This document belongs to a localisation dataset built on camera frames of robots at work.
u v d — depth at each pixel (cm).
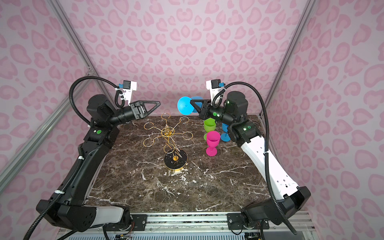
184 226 73
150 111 58
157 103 56
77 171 42
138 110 52
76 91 80
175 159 93
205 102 55
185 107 61
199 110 59
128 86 53
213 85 52
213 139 88
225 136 104
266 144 44
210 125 94
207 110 53
